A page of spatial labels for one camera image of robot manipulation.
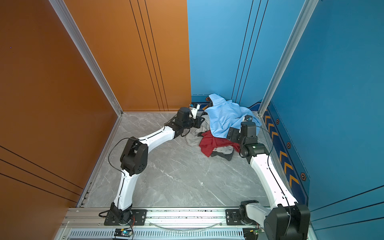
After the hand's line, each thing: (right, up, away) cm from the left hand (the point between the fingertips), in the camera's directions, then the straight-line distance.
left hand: (205, 117), depth 93 cm
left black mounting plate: (-34, -51, -19) cm, 64 cm away
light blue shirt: (+12, +2, +4) cm, 13 cm away
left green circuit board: (-41, -56, -22) cm, 73 cm away
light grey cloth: (-8, -13, +9) cm, 18 cm away
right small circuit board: (+21, -57, -22) cm, 64 cm away
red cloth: (+2, -16, 0) cm, 16 cm away
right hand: (+16, -8, -12) cm, 21 cm away
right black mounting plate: (+12, -50, -20) cm, 55 cm away
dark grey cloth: (+14, -24, -1) cm, 28 cm away
